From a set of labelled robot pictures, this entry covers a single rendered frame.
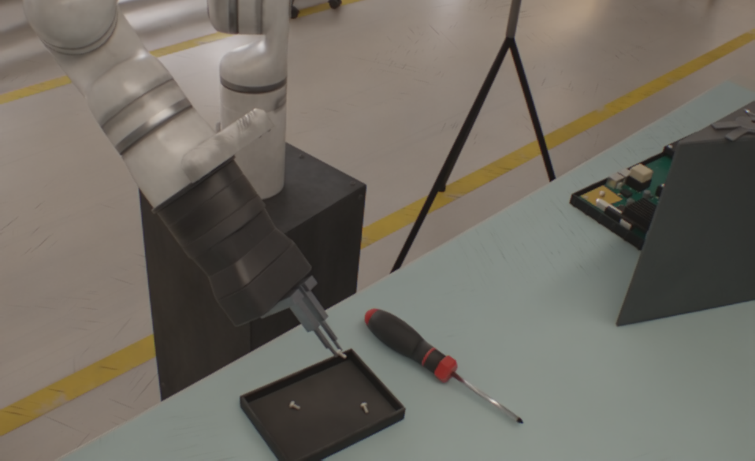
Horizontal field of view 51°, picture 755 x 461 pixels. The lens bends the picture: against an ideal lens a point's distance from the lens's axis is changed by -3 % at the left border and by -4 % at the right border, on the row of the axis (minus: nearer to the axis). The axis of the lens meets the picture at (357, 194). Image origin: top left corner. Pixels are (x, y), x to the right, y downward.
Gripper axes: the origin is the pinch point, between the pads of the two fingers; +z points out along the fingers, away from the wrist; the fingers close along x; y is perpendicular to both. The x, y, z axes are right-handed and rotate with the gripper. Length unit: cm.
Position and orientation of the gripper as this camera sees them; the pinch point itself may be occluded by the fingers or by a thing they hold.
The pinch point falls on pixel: (338, 352)
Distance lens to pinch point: 66.8
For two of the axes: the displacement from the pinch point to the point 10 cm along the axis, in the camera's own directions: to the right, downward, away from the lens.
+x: -5.0, 4.6, -7.3
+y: -6.6, 3.4, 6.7
